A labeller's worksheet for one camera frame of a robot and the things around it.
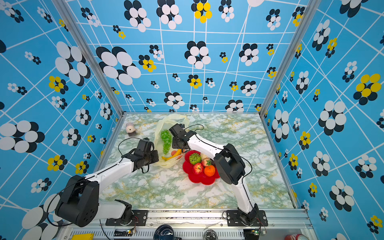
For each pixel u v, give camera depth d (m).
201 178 0.84
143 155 0.69
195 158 0.87
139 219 0.73
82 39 0.79
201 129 1.09
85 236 0.68
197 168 0.85
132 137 1.06
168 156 0.96
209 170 0.84
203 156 0.89
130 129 1.01
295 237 0.61
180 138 0.69
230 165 0.52
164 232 0.71
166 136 1.00
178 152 0.95
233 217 0.74
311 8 0.68
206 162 0.84
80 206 0.42
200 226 0.72
